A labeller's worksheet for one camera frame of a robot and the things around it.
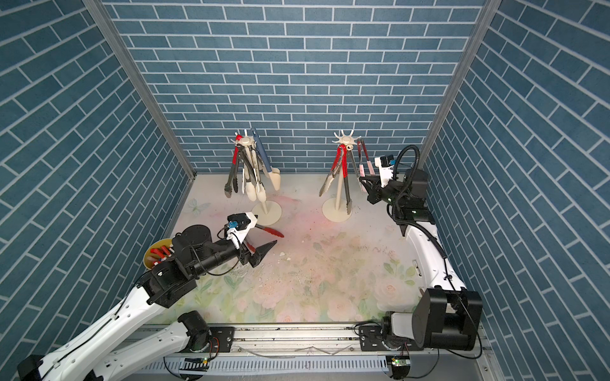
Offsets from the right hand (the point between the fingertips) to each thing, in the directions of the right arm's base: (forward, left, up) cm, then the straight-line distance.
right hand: (366, 179), depth 78 cm
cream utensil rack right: (+8, +9, -29) cm, 31 cm away
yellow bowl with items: (-23, +68, -17) cm, 74 cm away
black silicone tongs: (+1, +40, 0) cm, 40 cm away
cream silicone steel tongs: (-2, +36, -5) cm, 37 cm away
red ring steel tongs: (+3, +47, -3) cm, 47 cm away
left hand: (-22, +27, 0) cm, 35 cm away
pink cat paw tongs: (+3, -1, +3) cm, 5 cm away
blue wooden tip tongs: (+5, +33, -5) cm, 34 cm away
